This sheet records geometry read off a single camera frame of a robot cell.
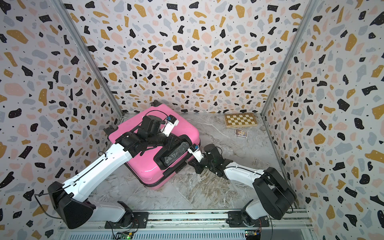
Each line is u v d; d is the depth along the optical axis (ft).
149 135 1.79
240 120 3.82
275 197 1.43
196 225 2.40
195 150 2.45
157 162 2.31
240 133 3.58
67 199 1.25
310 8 2.36
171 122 2.10
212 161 2.20
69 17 2.40
